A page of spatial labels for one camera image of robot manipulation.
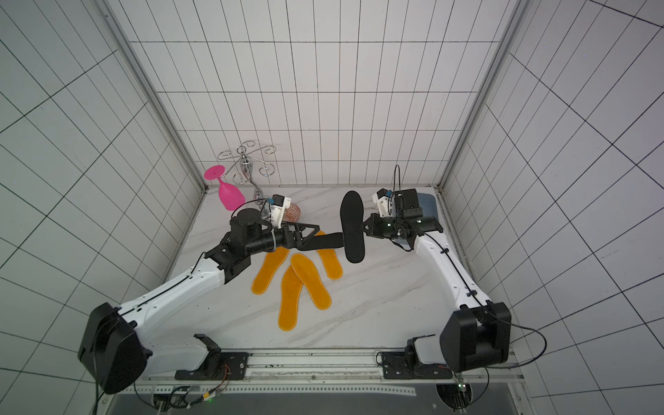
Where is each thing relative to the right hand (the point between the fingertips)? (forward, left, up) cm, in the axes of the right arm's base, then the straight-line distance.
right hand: (352, 226), depth 80 cm
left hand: (-5, +13, +3) cm, 14 cm away
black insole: (+1, 0, +1) cm, 1 cm away
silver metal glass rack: (+21, +39, +8) cm, 45 cm away
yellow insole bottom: (-17, +20, -21) cm, 33 cm away
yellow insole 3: (-8, +15, -20) cm, 26 cm away
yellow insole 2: (-1, +7, -23) cm, 24 cm away
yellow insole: (-4, +30, -21) cm, 36 cm away
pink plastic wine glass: (+14, +46, -6) cm, 49 cm away
